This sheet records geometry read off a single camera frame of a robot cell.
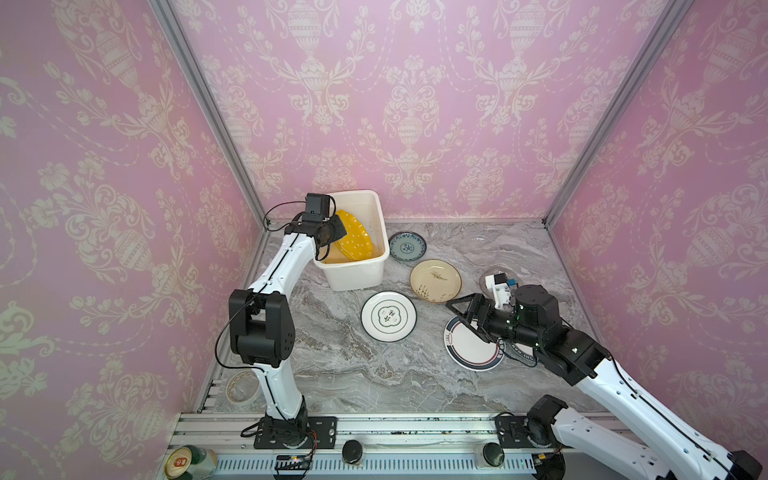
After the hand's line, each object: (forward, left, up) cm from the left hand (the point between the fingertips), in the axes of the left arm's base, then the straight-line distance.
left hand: (339, 228), depth 93 cm
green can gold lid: (-59, +25, -10) cm, 65 cm away
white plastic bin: (-8, -9, -14) cm, 18 cm away
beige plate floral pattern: (-7, -32, -19) cm, 38 cm away
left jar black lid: (-57, -8, -10) cm, 58 cm away
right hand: (-32, -31, +6) cm, 44 cm away
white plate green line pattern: (-20, -16, -19) cm, 32 cm away
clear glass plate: (-4, -59, -19) cm, 62 cm away
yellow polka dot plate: (0, -5, -7) cm, 8 cm away
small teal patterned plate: (+9, -22, -19) cm, 30 cm away
